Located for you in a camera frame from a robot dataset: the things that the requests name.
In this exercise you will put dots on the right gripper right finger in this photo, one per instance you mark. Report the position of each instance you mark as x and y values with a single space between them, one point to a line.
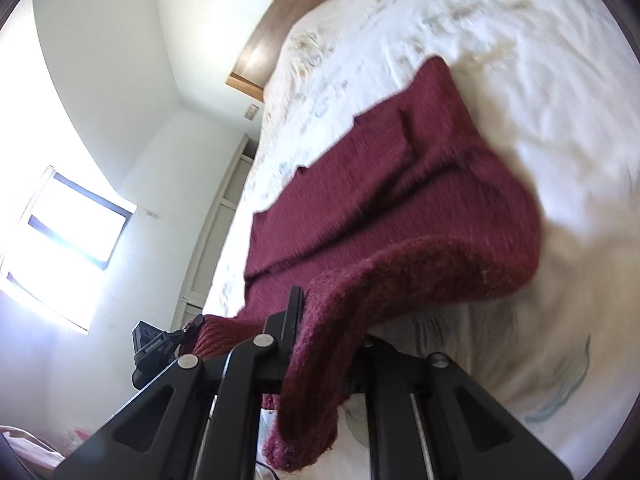
429 419

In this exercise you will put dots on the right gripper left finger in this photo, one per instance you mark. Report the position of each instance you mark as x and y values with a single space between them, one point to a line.
199 419

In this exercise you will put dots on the dark red knitted sweater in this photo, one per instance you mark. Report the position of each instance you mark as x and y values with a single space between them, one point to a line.
410 209

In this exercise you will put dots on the white radiator cover panel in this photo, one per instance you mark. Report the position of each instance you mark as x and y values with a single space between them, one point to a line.
207 250

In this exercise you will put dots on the bright window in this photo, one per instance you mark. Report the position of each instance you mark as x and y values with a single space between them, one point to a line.
61 247

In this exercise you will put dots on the pink cloth pile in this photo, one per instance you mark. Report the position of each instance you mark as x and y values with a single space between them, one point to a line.
25 456

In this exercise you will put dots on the white floral bed duvet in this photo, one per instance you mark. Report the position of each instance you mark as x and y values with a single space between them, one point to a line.
553 86

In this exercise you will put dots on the wooden headboard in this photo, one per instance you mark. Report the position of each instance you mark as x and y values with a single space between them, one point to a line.
256 63

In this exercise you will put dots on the wall light switch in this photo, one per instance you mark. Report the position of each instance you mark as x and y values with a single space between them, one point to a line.
251 112

